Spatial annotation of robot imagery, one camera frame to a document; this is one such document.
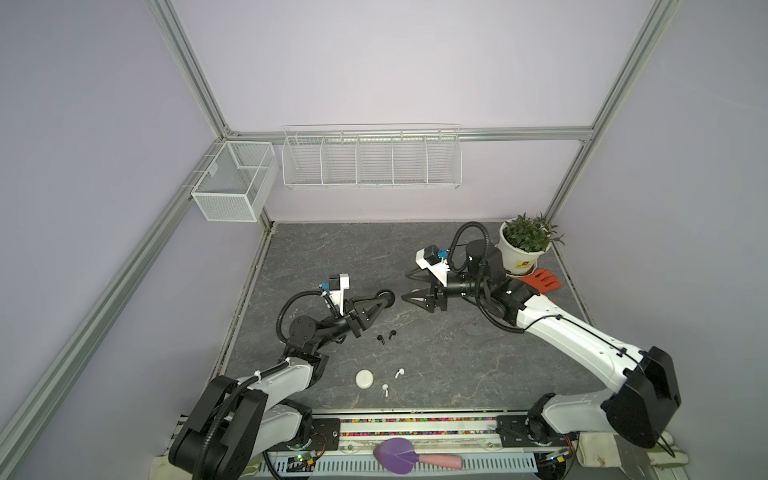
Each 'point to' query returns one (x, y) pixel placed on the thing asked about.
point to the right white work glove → (600, 449)
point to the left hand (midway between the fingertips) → (388, 306)
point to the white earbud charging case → (364, 378)
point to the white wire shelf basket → (372, 156)
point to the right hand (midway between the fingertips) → (405, 287)
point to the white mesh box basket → (235, 185)
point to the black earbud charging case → (386, 295)
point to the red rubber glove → (541, 280)
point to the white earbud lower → (386, 388)
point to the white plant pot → (517, 262)
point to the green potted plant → (531, 234)
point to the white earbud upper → (401, 372)
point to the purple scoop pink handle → (398, 456)
